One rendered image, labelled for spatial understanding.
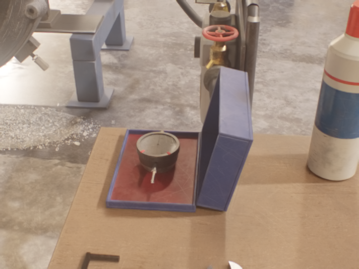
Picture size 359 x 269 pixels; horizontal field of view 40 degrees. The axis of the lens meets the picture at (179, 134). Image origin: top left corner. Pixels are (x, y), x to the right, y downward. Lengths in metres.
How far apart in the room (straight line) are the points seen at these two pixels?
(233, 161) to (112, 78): 1.40
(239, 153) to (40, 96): 1.36
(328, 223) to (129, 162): 0.27
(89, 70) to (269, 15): 1.15
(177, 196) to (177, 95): 1.18
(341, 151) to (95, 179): 0.32
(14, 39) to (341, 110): 0.92
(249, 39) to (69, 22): 0.92
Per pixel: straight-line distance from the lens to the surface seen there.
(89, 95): 1.73
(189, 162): 0.67
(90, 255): 0.56
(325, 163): 0.66
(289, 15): 2.57
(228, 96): 0.60
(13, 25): 1.30
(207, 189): 0.58
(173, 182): 0.64
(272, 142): 0.73
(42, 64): 1.48
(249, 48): 0.95
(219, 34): 0.99
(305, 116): 1.71
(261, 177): 0.66
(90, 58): 1.66
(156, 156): 0.63
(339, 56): 0.59
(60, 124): 1.66
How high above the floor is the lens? 0.88
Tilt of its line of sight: 34 degrees down
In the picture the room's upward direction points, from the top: straight up
